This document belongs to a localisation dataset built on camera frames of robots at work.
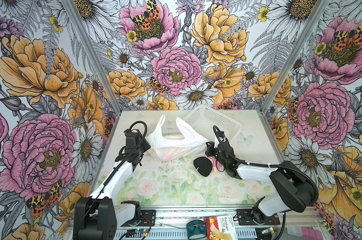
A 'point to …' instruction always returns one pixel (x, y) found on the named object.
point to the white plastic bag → (163, 149)
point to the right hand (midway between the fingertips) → (206, 145)
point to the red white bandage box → (221, 228)
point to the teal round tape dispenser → (196, 229)
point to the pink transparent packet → (304, 233)
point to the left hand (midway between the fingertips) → (145, 146)
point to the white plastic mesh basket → (202, 118)
